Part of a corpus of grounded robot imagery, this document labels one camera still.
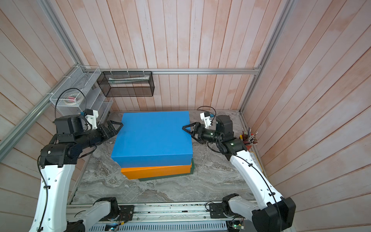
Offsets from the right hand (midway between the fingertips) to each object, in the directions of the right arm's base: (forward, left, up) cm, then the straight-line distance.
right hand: (185, 131), depth 69 cm
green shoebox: (-10, -4, -27) cm, 29 cm away
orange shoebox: (-17, +14, -8) cm, 24 cm away
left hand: (-3, +31, +4) cm, 32 cm away
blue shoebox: (-7, +14, +3) cm, 16 cm away
